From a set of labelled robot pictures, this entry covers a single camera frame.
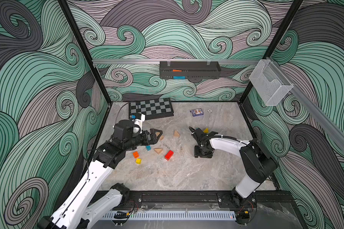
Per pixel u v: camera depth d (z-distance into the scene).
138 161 0.86
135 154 0.89
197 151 0.80
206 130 1.01
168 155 0.88
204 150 0.76
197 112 1.11
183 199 0.75
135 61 1.73
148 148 0.92
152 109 1.10
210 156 0.80
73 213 0.37
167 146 0.94
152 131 0.59
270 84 0.76
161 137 0.97
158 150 0.90
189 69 0.93
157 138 0.60
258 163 0.46
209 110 1.14
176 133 0.98
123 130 0.48
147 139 0.58
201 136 0.73
